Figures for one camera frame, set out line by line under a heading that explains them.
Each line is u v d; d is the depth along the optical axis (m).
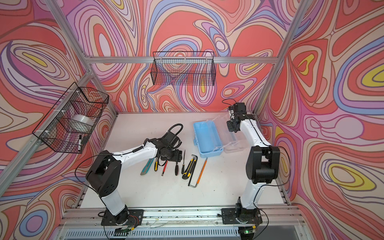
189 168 0.89
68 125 0.74
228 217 0.72
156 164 0.91
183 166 0.91
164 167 0.91
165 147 0.68
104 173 0.46
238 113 0.72
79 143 0.72
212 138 1.05
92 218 0.75
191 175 0.87
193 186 0.84
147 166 0.91
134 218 0.72
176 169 0.89
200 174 0.88
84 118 0.73
